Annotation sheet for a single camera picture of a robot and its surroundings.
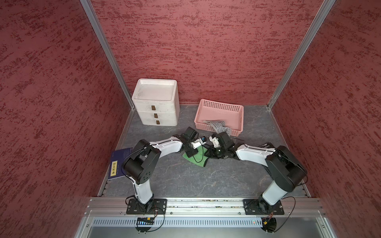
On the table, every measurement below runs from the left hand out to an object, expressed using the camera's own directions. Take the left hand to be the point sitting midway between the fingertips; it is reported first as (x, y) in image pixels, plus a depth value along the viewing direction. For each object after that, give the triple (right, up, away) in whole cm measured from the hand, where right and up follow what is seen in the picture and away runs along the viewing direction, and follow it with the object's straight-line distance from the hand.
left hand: (192, 151), depth 94 cm
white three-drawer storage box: (-22, +32, -4) cm, 39 cm away
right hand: (+9, -2, -4) cm, 10 cm away
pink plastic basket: (+32, +24, +23) cm, 46 cm away
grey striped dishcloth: (+18, +16, +1) cm, 24 cm away
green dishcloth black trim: (+5, -3, -7) cm, 9 cm away
